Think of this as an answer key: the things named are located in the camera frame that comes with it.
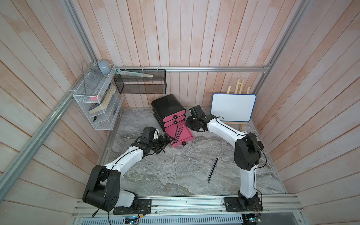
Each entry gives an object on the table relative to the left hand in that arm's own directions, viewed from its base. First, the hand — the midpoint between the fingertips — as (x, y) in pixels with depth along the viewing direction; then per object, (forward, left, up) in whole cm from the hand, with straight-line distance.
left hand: (170, 144), depth 86 cm
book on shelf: (+15, +38, +22) cm, 46 cm away
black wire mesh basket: (+46, +30, +11) cm, 56 cm away
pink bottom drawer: (+10, -11, -8) cm, 17 cm away
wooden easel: (+21, -53, -6) cm, 57 cm away
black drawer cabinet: (+29, +5, +5) cm, 29 cm away
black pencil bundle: (-12, -28, -11) cm, 32 cm away
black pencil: (+15, -7, -11) cm, 19 cm away
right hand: (+16, -10, +1) cm, 18 cm away
